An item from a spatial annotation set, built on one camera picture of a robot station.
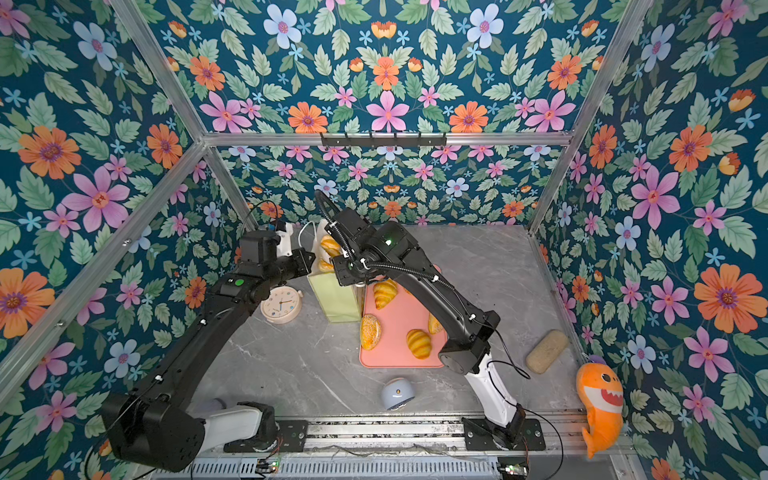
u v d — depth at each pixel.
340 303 0.83
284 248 0.68
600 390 0.73
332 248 0.80
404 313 0.96
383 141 0.92
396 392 0.72
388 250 0.46
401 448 0.73
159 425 0.38
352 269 0.59
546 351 0.84
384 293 0.97
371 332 0.86
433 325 0.89
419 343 0.86
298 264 0.69
